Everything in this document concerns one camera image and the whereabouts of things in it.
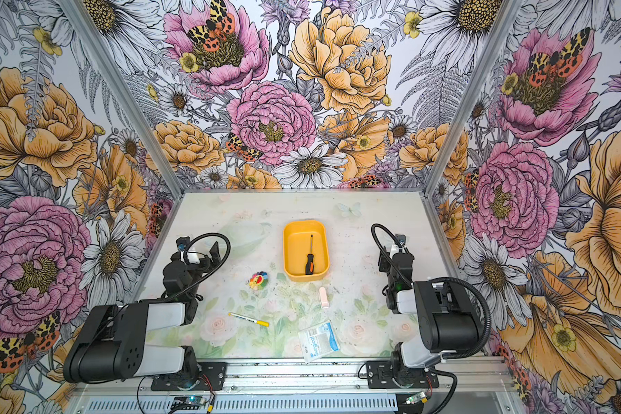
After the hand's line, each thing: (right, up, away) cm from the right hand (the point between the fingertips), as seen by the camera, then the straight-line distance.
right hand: (393, 253), depth 94 cm
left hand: (-66, +2, -4) cm, 66 cm away
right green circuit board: (-1, -37, -23) cm, 43 cm away
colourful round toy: (-48, -9, -2) cm, 48 cm away
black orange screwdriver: (-30, -4, 0) cm, 30 cm away
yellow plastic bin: (-35, +2, +8) cm, 36 cm away
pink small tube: (-25, -15, -8) cm, 30 cm away
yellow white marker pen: (-49, -20, -10) cm, 54 cm away
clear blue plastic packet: (-27, -24, -14) cm, 39 cm away
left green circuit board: (-62, -37, -23) cm, 76 cm away
